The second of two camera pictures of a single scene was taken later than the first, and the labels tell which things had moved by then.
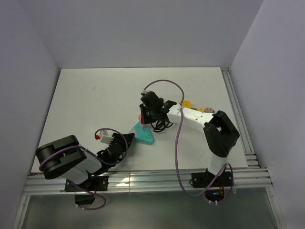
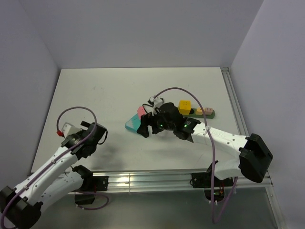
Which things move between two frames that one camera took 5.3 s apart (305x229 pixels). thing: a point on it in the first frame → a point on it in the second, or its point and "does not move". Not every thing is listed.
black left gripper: x=118 y=138 → x=85 y=124
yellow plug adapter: x=201 y=109 does not move
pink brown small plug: x=208 y=109 does not move
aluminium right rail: x=250 y=152 does not move
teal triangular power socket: x=142 y=134 → x=134 y=123
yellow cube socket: x=187 y=103 does not move
